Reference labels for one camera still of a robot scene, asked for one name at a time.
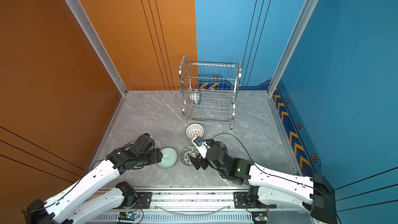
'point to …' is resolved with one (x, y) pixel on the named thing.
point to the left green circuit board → (128, 215)
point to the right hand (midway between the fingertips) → (197, 148)
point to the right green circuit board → (259, 217)
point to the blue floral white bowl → (196, 98)
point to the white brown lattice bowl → (195, 130)
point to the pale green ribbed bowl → (169, 157)
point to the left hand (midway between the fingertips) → (160, 154)
